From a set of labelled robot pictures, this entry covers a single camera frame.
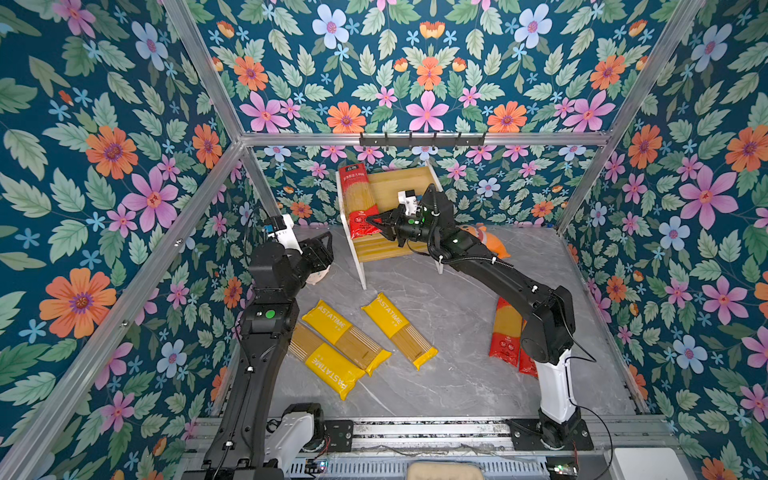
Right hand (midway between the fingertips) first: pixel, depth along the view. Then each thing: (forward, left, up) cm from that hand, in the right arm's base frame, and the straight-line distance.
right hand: (367, 216), depth 72 cm
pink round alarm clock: (+6, +23, -34) cm, 41 cm away
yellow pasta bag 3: (-26, +11, -35) cm, 44 cm away
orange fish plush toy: (+21, -42, -34) cm, 58 cm away
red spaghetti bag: (+6, +3, 0) cm, 7 cm away
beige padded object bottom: (-48, -17, -33) cm, 61 cm away
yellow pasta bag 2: (-17, +7, -35) cm, 40 cm away
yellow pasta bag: (-16, -8, -35) cm, 39 cm away
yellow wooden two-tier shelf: (+15, -4, -3) cm, 16 cm away
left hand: (-6, +9, +2) cm, 11 cm away
